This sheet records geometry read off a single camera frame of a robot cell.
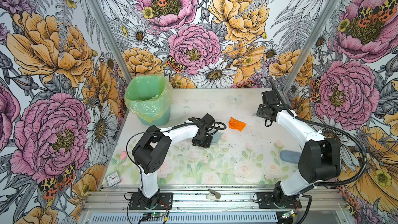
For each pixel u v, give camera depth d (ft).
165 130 1.75
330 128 1.56
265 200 2.43
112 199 2.53
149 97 3.49
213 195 2.44
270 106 2.22
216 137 3.08
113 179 2.60
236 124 3.35
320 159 1.48
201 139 2.54
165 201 2.42
